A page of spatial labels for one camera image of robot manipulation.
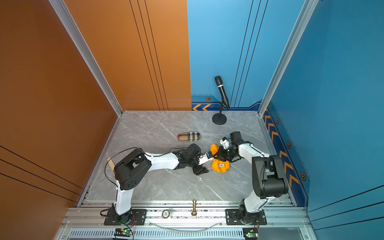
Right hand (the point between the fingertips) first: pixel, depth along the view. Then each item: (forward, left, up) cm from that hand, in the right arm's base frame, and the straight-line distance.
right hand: (214, 157), depth 90 cm
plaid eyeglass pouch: (+16, +16, -1) cm, 23 cm away
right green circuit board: (-37, -15, -7) cm, 41 cm away
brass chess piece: (-29, +12, -3) cm, 32 cm away
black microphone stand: (+35, -7, -3) cm, 35 cm away
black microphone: (+40, -4, +26) cm, 48 cm away
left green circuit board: (-37, +46, -5) cm, 59 cm away
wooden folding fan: (-4, +64, -3) cm, 64 cm away
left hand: (-2, +5, -4) cm, 6 cm away
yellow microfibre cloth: (-7, -1, +2) cm, 7 cm away
